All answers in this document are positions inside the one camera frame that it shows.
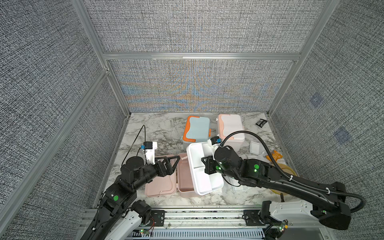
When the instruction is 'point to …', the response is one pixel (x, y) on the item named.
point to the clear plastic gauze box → (256, 148)
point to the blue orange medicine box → (197, 130)
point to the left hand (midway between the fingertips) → (176, 157)
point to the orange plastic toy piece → (276, 155)
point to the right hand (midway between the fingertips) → (200, 157)
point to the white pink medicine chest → (228, 124)
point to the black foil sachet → (261, 122)
